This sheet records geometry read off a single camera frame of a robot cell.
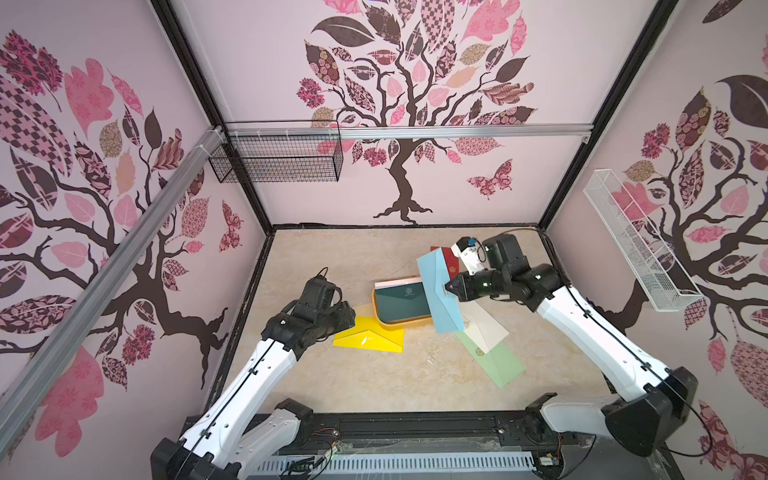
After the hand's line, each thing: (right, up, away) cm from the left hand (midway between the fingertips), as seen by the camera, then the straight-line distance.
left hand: (346, 322), depth 77 cm
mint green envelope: (+44, -14, +8) cm, 46 cm away
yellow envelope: (+5, -6, +12) cm, 15 cm away
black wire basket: (-25, +50, +17) cm, 58 cm away
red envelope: (+27, +16, -4) cm, 32 cm away
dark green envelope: (+16, +3, +16) cm, 23 cm away
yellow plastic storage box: (+16, -3, +11) cm, 19 cm away
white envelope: (+41, -5, +15) cm, 43 cm away
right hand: (+27, +9, -3) cm, 28 cm away
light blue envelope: (+26, +3, -3) cm, 27 cm away
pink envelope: (+14, +9, +18) cm, 24 cm away
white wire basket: (+79, +15, -2) cm, 80 cm away
